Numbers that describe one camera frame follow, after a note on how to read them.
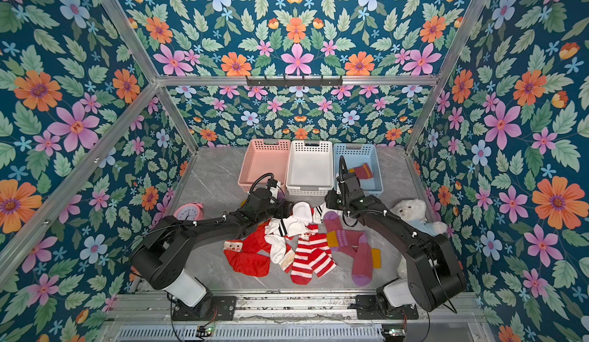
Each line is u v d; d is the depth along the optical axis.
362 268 0.81
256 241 0.87
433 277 0.42
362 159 1.15
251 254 0.86
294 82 0.93
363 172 1.04
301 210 0.93
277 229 0.89
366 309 0.73
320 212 0.96
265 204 0.73
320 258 0.83
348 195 0.66
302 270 0.82
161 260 0.45
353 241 0.86
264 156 1.15
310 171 1.10
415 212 0.86
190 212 0.94
